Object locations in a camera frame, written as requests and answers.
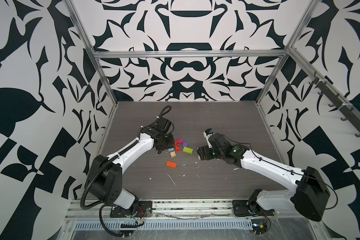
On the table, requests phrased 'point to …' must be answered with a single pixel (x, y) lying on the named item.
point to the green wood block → (188, 150)
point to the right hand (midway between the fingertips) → (203, 149)
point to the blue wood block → (171, 149)
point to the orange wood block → (171, 164)
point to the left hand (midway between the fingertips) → (173, 142)
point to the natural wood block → (199, 157)
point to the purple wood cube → (185, 144)
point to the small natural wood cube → (173, 154)
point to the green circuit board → (259, 226)
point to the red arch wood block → (177, 148)
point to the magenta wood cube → (180, 140)
